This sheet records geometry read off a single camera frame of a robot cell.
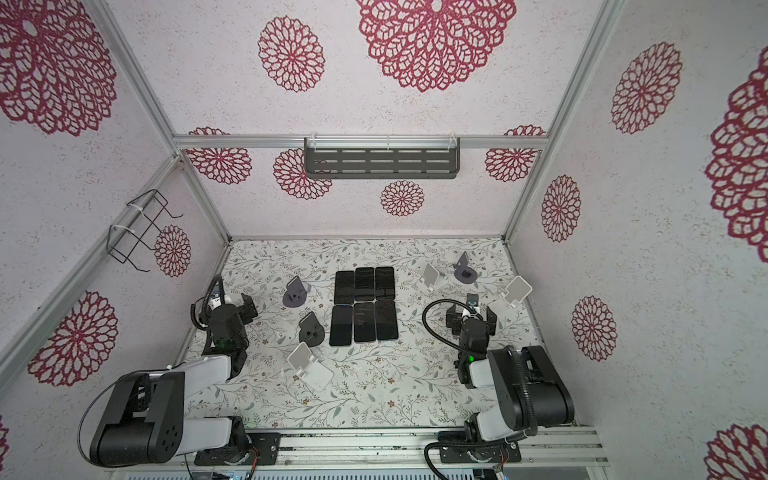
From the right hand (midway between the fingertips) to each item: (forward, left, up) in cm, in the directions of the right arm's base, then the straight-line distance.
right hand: (475, 303), depth 90 cm
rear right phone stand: (+12, +13, -5) cm, 19 cm away
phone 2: (+13, +28, -8) cm, 32 cm away
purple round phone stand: (+5, +57, -3) cm, 57 cm away
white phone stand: (-19, +48, -7) cm, 52 cm away
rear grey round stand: (+17, 0, -6) cm, 18 cm away
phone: (+13, +35, -9) cm, 39 cm away
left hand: (-5, +74, +3) cm, 74 cm away
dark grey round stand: (-9, +49, -4) cm, 50 cm away
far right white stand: (+6, -14, -1) cm, 15 cm away
